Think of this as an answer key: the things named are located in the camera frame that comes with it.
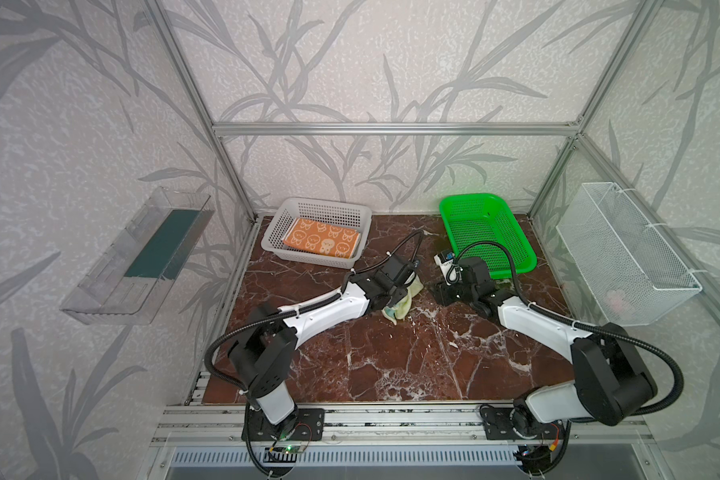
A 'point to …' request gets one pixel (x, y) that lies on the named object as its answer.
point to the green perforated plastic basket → (484, 217)
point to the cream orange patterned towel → (320, 237)
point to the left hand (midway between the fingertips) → (395, 272)
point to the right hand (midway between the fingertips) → (436, 273)
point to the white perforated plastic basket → (353, 214)
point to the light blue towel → (402, 309)
